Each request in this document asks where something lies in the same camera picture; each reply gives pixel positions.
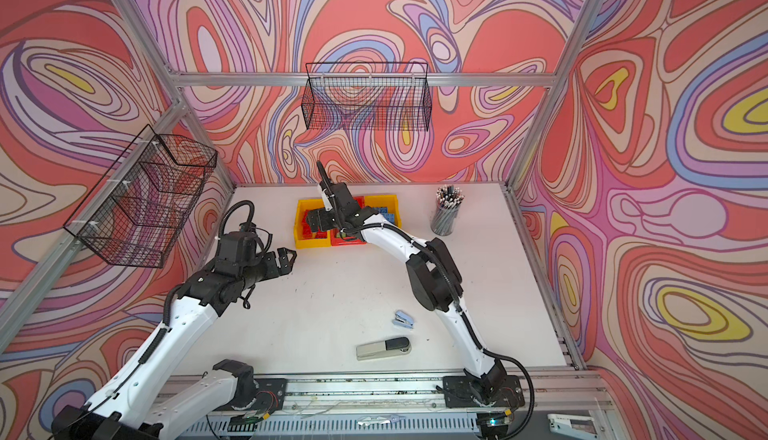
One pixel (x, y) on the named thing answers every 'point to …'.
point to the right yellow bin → (389, 201)
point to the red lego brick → (306, 228)
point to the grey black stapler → (382, 349)
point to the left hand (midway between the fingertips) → (279, 256)
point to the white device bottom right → (575, 426)
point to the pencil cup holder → (448, 200)
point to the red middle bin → (336, 240)
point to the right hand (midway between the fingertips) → (322, 220)
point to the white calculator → (171, 427)
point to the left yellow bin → (300, 242)
